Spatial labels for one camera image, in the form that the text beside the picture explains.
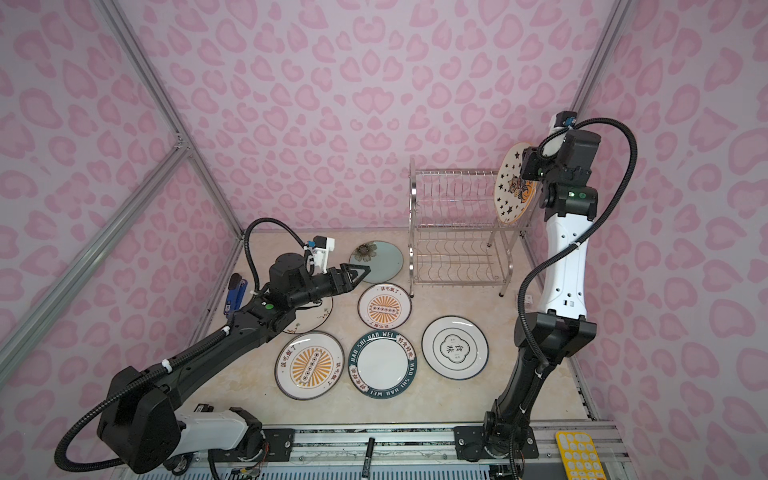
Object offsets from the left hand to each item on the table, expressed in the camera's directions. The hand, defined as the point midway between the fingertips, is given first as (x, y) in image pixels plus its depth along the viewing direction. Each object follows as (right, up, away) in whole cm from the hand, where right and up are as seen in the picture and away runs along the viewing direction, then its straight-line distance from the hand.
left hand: (366, 268), depth 73 cm
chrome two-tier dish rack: (+30, +10, +40) cm, 51 cm away
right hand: (+41, +29, -2) cm, 51 cm away
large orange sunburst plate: (-18, -28, +13) cm, 36 cm away
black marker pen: (+1, -45, -2) cm, 45 cm away
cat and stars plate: (+40, +20, +10) cm, 46 cm away
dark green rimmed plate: (+3, -28, +13) cm, 31 cm away
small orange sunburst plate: (+4, -14, +25) cm, 29 cm away
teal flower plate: (+3, +1, +37) cm, 37 cm away
